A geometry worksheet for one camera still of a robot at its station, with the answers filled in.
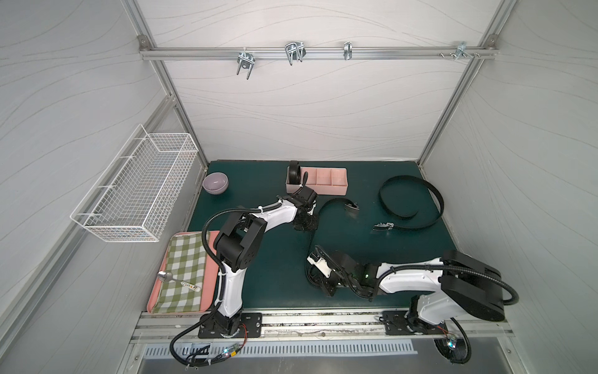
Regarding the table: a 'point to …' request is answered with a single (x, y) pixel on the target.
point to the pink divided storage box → (324, 181)
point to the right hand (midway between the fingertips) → (313, 278)
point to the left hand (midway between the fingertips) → (317, 228)
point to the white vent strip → (163, 351)
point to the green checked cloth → (186, 280)
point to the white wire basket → (134, 196)
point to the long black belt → (294, 172)
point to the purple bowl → (216, 183)
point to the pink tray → (185, 283)
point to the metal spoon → (167, 276)
